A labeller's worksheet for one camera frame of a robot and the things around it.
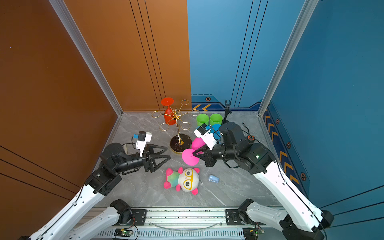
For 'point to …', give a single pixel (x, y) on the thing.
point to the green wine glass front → (202, 118)
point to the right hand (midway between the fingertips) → (193, 153)
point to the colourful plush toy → (186, 179)
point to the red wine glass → (169, 117)
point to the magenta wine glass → (187, 155)
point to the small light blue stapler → (214, 179)
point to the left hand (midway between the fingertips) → (167, 153)
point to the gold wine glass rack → (179, 143)
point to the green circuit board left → (123, 232)
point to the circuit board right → (252, 233)
